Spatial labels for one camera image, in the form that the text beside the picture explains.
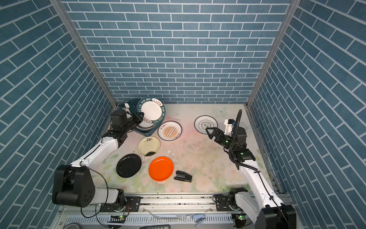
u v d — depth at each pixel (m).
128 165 0.87
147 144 0.97
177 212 0.72
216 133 0.71
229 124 0.72
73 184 0.43
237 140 0.60
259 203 0.44
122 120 0.65
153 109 0.90
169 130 1.04
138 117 0.75
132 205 0.74
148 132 0.96
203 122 1.09
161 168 0.87
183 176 0.82
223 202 0.74
